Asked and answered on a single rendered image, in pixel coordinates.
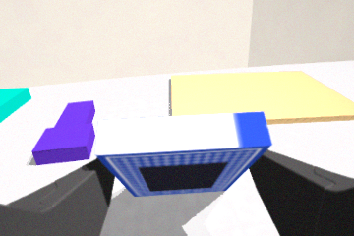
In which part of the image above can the purple stepped block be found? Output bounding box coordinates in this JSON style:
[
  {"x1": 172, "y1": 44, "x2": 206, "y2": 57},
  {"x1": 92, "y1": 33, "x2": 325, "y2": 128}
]
[{"x1": 32, "y1": 100, "x2": 95, "y2": 165}]

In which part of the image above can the pale yellow flat mat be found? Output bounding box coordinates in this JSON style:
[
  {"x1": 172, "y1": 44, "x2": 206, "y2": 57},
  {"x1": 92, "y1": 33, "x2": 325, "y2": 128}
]
[{"x1": 171, "y1": 71, "x2": 354, "y2": 125}]

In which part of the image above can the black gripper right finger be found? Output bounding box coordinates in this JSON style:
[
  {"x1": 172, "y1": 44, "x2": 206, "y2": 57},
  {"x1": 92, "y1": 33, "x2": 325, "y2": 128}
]
[{"x1": 249, "y1": 149, "x2": 354, "y2": 236}]

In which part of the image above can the cyan flat rectangular slab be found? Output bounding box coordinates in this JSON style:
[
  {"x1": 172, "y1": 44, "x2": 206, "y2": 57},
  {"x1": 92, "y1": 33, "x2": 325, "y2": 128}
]
[{"x1": 0, "y1": 88, "x2": 31, "y2": 123}]

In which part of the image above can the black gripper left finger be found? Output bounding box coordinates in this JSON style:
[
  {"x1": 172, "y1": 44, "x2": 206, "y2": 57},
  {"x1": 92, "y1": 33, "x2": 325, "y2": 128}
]
[{"x1": 0, "y1": 158, "x2": 115, "y2": 236}]

